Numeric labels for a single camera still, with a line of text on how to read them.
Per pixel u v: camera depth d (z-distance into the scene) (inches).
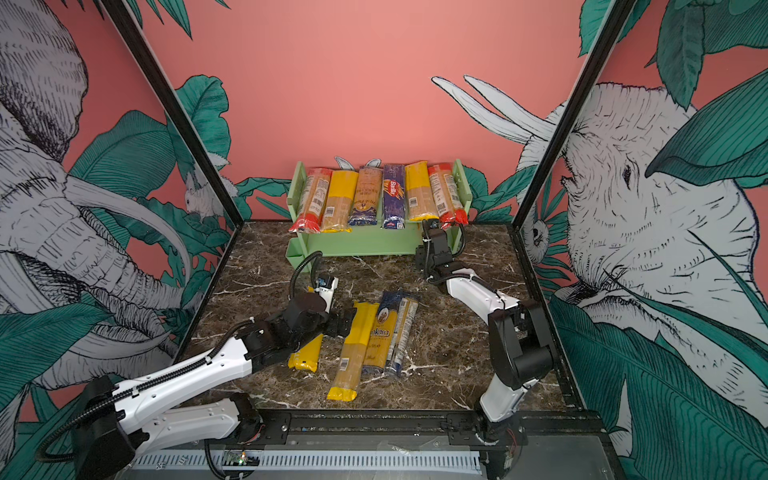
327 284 26.4
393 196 33.5
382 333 33.9
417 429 29.6
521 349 18.3
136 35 28.9
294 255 40.7
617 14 27.1
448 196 33.8
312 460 27.6
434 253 27.7
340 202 33.2
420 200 33.8
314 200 32.9
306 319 21.9
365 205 32.8
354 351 33.0
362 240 37.1
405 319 35.6
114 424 15.3
